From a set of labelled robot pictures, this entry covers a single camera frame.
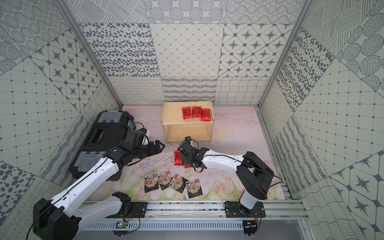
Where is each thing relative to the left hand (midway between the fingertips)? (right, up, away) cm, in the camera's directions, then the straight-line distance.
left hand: (158, 144), depth 79 cm
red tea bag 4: (+15, -14, +8) cm, 22 cm away
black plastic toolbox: (-30, +7, +6) cm, 32 cm away
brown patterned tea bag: (-5, -22, +3) cm, 23 cm away
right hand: (+16, -9, +8) cm, 20 cm away
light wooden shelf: (+6, +17, +9) cm, 20 cm away
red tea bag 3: (+15, +18, +7) cm, 24 cm away
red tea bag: (+26, +16, +5) cm, 31 cm away
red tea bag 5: (+9, -11, +11) cm, 18 cm away
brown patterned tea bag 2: (+3, -20, +5) cm, 21 cm away
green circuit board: (-16, -38, -7) cm, 42 cm away
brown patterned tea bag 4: (+19, -25, +2) cm, 31 cm away
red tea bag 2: (+20, +18, +7) cm, 28 cm away
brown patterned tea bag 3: (+10, -22, +3) cm, 25 cm away
